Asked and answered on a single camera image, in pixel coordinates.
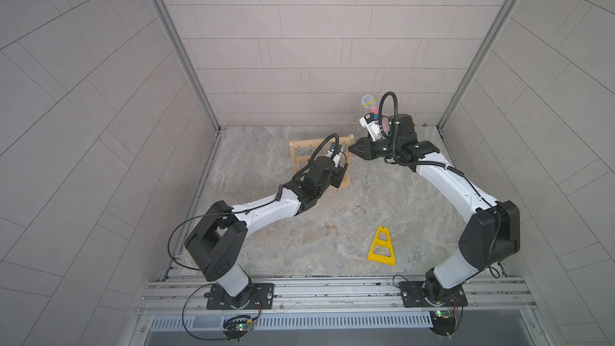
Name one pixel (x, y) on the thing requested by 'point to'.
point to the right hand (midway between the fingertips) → (351, 147)
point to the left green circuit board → (236, 327)
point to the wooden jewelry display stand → (346, 141)
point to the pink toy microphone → (368, 101)
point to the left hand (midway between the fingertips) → (343, 160)
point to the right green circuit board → (444, 322)
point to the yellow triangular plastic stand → (379, 243)
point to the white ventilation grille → (412, 321)
